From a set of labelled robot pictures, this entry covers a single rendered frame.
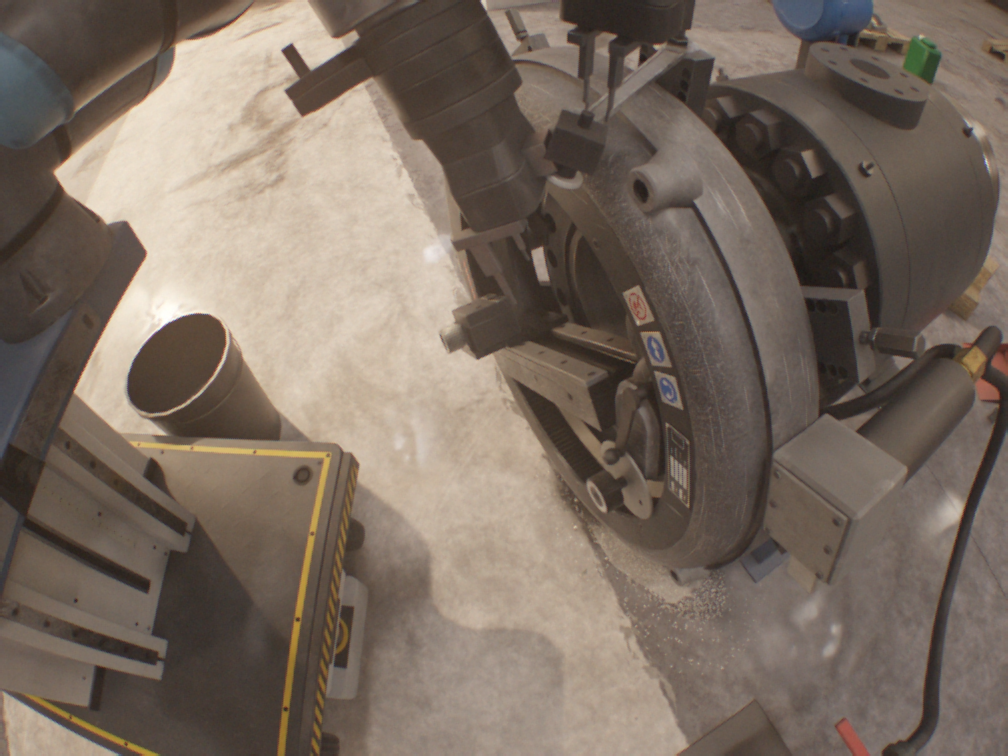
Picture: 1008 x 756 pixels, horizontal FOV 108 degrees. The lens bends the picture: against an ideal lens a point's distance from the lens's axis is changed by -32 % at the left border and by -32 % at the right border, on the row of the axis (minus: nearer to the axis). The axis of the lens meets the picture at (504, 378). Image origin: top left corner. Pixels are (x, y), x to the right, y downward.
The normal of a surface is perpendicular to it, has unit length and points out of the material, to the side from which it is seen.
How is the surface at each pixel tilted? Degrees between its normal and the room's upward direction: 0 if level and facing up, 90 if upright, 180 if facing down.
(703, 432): 81
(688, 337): 68
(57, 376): 90
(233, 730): 0
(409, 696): 0
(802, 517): 90
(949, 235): 57
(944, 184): 40
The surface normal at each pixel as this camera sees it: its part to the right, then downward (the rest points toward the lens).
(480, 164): -0.35, 0.47
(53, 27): 0.84, 0.15
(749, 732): -0.07, -0.57
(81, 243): 0.91, -0.27
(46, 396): 1.00, -0.01
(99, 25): 0.89, 0.36
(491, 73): 0.61, 0.29
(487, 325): 0.32, 0.20
